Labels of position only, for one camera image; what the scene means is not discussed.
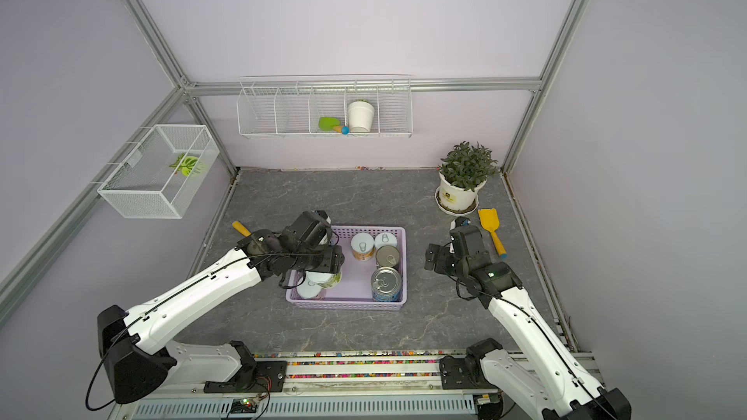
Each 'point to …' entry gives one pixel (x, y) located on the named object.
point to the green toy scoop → (329, 123)
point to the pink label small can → (310, 291)
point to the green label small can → (326, 279)
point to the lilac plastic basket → (353, 293)
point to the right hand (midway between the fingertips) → (440, 252)
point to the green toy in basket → (188, 165)
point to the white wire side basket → (161, 174)
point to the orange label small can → (362, 246)
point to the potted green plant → (461, 175)
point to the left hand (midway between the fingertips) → (331, 261)
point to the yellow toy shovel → (490, 221)
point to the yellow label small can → (385, 239)
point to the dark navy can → (387, 256)
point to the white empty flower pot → (361, 116)
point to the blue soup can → (386, 285)
